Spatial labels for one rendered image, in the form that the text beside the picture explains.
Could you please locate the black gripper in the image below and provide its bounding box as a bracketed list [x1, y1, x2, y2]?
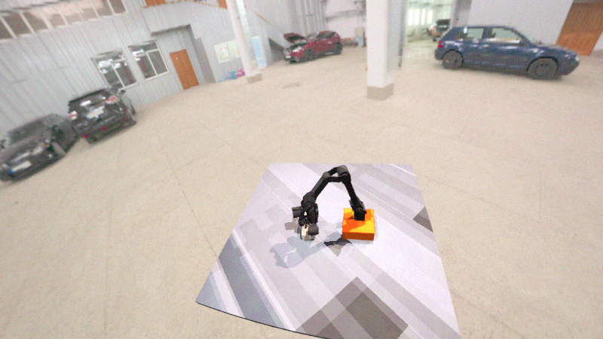
[307, 209, 320, 236]

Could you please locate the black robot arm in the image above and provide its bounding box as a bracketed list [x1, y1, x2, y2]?
[292, 165, 367, 227]

